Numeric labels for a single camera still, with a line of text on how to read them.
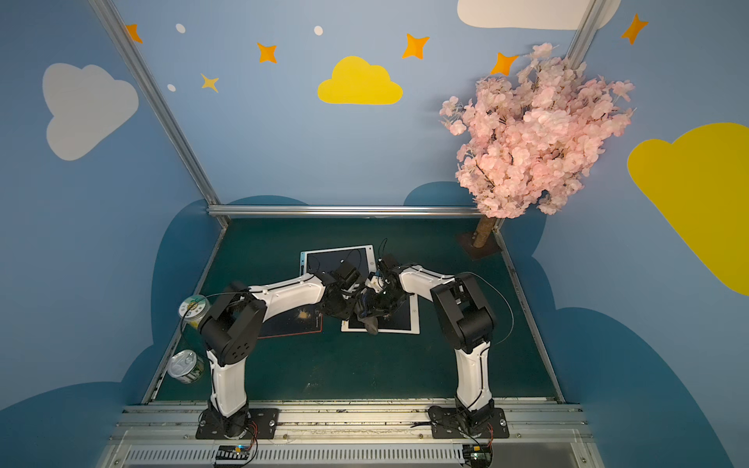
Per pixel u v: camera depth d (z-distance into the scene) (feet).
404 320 3.05
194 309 2.83
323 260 3.65
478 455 2.40
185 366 2.58
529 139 2.14
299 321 3.05
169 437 2.46
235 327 1.65
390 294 2.71
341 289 2.26
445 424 2.42
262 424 2.45
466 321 1.74
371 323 2.92
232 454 2.40
